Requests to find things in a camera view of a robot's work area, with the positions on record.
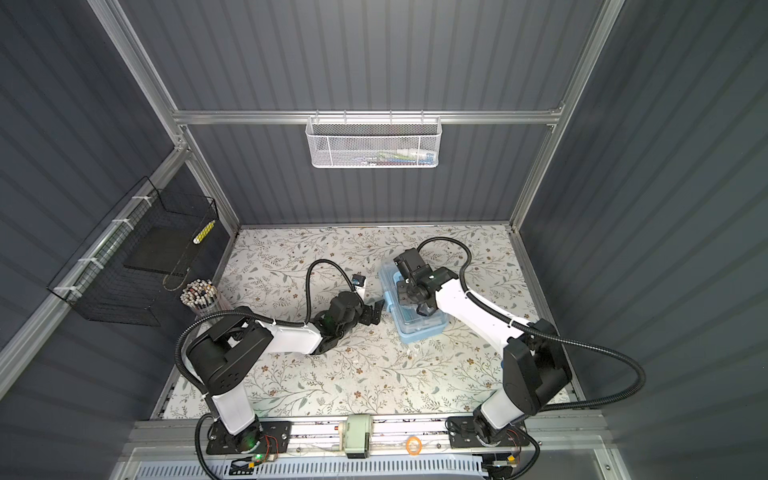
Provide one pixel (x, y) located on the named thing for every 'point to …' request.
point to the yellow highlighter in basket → (204, 232)
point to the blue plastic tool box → (410, 325)
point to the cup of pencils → (202, 297)
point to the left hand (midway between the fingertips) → (373, 298)
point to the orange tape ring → (408, 443)
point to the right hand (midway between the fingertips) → (412, 292)
